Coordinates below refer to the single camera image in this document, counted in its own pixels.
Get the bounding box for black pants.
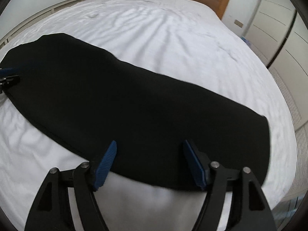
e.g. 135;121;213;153
1;33;270;191

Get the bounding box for beige wall switch plate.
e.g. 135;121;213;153
234;19;243;28

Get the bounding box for white wardrobe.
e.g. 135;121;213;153
242;0;308;131

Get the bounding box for white louvered radiator cover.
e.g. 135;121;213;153
1;0;84;49

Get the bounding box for blue item on nightstand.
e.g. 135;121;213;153
241;37;252;48

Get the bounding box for white bed duvet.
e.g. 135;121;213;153
1;0;297;230

